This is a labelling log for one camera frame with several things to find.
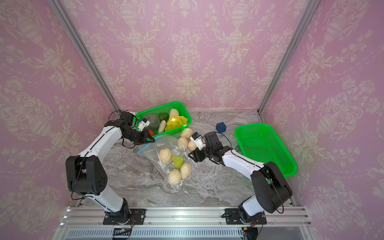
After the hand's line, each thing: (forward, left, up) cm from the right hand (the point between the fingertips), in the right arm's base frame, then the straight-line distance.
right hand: (187, 157), depth 84 cm
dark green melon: (+28, +22, +1) cm, 36 cm away
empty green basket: (+14, -50, -12) cm, 54 cm away
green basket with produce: (+36, +18, -7) cm, 40 cm away
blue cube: (+25, -24, -7) cm, 35 cm away
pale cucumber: (+28, +18, -5) cm, 34 cm away
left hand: (+9, +19, +5) cm, 21 cm away
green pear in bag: (-1, +6, -3) cm, 6 cm away
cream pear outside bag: (+20, 0, -4) cm, 21 cm away
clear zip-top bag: (+1, +10, -5) cm, 11 cm away
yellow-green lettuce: (+27, +8, -1) cm, 28 cm away
